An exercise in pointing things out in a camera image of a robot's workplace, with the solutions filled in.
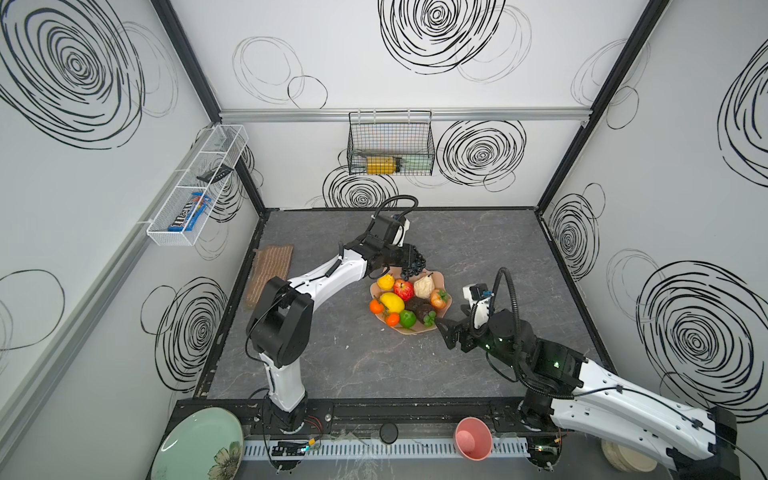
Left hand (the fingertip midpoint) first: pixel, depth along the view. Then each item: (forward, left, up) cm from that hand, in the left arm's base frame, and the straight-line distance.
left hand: (418, 254), depth 88 cm
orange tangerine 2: (-17, +7, -8) cm, 20 cm away
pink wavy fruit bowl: (-4, +6, -5) cm, 9 cm away
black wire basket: (+36, +9, +15) cm, 39 cm away
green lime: (-17, +3, -8) cm, 19 cm away
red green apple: (-11, -6, -7) cm, 14 cm away
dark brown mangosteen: (-15, -1, -7) cm, 16 cm away
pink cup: (-44, -13, -14) cm, 48 cm away
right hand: (-20, -6, +4) cm, 21 cm away
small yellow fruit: (-5, +9, -8) cm, 13 cm away
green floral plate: (-47, +50, -13) cm, 70 cm away
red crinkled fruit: (-6, +4, -10) cm, 12 cm away
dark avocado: (-11, +2, -10) cm, 15 cm away
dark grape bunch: (-3, +1, -1) cm, 3 cm away
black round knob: (-44, +7, -4) cm, 45 cm away
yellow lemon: (-12, +7, -8) cm, 16 cm away
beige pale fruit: (-7, -2, -7) cm, 10 cm away
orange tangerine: (-14, +12, -5) cm, 19 cm away
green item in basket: (+21, +2, +17) cm, 27 cm away
